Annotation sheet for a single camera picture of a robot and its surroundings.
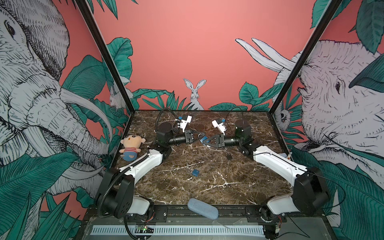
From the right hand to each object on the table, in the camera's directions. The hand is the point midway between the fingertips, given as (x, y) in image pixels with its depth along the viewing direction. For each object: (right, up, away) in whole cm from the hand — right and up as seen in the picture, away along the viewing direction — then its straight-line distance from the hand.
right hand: (204, 143), depth 69 cm
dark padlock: (+17, -12, +27) cm, 34 cm away
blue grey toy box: (+50, -10, +22) cm, 55 cm away
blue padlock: (-1, +2, +2) cm, 3 cm away
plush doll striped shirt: (-45, -4, +24) cm, 51 cm away
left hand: (0, +4, +1) cm, 4 cm away
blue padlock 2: (-5, -20, +20) cm, 29 cm away
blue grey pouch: (-1, -34, +5) cm, 34 cm away
